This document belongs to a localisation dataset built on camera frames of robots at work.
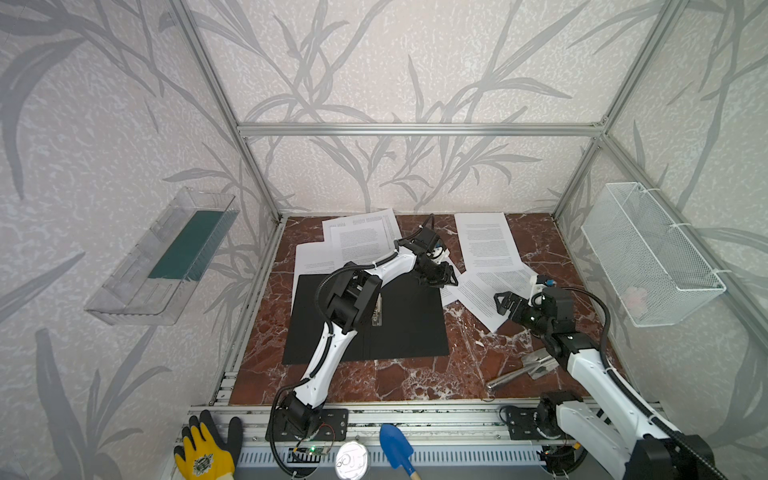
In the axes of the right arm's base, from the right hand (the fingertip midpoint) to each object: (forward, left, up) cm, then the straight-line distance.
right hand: (507, 292), depth 86 cm
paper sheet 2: (+27, +45, -11) cm, 54 cm away
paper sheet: (+42, +37, -11) cm, 57 cm away
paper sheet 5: (+5, +14, -11) cm, 19 cm away
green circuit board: (-37, +51, -10) cm, 64 cm away
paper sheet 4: (+6, +6, -11) cm, 14 cm away
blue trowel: (-37, +32, -10) cm, 50 cm away
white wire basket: (-10, -23, +23) cm, 34 cm away
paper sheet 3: (+28, -1, -11) cm, 30 cm away
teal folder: (-4, +30, -12) cm, 33 cm away
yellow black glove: (-38, +77, -7) cm, 86 cm away
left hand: (+9, +13, -6) cm, 17 cm away
